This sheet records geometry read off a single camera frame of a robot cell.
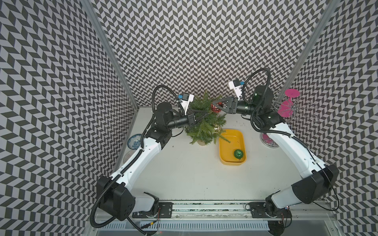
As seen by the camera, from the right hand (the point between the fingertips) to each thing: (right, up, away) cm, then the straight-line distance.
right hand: (214, 106), depth 63 cm
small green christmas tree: (-1, -9, +11) cm, 14 cm away
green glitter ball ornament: (+18, -26, +25) cm, 40 cm away
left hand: (-3, -3, +2) cm, 5 cm away
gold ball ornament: (+3, -10, +14) cm, 18 cm away
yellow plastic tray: (+11, -25, +28) cm, 39 cm away
